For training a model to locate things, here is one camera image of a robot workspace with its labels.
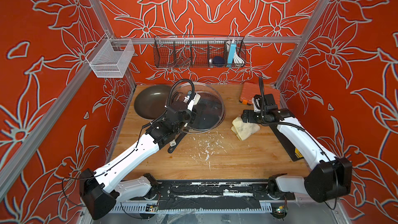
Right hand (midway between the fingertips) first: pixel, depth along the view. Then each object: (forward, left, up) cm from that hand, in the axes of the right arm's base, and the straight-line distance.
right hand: (245, 115), depth 83 cm
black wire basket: (+42, +29, +13) cm, 53 cm away
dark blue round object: (+32, +14, +12) cm, 37 cm away
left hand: (-2, +29, +14) cm, 32 cm away
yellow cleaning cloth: (-5, +1, -8) cm, 9 cm away
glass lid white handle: (+13, +33, +10) cm, 36 cm away
